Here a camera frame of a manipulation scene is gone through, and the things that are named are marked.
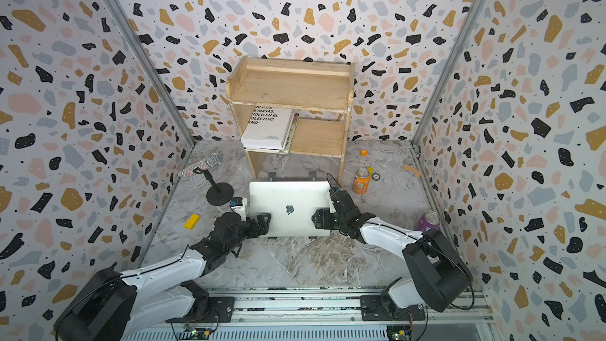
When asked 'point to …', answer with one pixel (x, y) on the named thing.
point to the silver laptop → (291, 205)
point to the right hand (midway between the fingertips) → (319, 218)
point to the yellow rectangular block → (192, 222)
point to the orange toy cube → (364, 152)
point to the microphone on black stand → (218, 194)
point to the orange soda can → (361, 181)
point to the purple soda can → (428, 220)
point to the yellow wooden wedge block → (371, 170)
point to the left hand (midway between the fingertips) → (264, 216)
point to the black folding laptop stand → (312, 177)
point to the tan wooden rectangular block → (417, 173)
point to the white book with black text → (267, 129)
